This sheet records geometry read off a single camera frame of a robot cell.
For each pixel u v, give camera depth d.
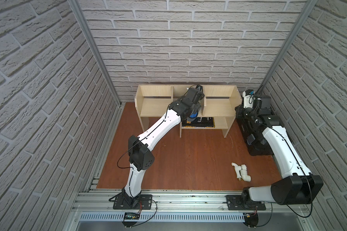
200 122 0.90
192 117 0.78
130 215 0.72
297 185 0.39
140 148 0.48
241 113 0.69
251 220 0.70
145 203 0.74
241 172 0.83
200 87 0.68
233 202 0.74
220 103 0.87
